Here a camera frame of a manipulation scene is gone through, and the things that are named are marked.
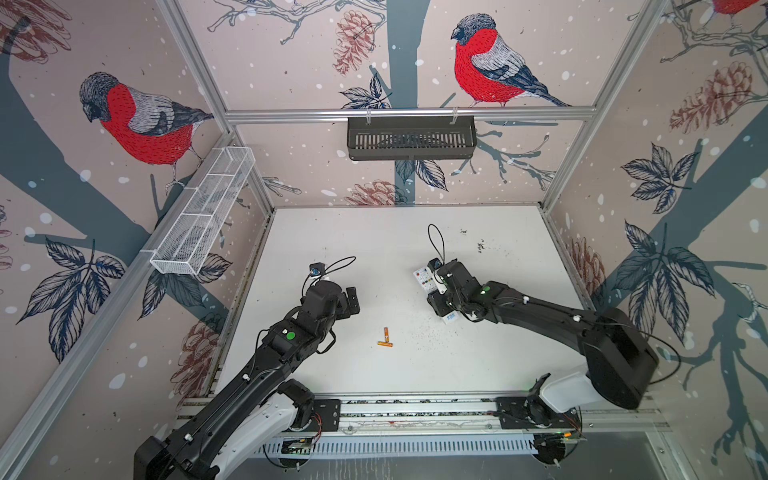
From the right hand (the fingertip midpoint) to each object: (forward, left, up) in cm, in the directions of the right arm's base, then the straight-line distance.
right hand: (433, 298), depth 87 cm
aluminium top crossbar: (+64, +57, +26) cm, 89 cm away
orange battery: (-9, +14, -7) cm, 18 cm away
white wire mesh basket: (+11, +63, +26) cm, 69 cm away
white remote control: (+2, +2, +4) cm, 5 cm away
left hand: (-5, +25, +11) cm, 28 cm away
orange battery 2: (-12, +14, -7) cm, 19 cm away
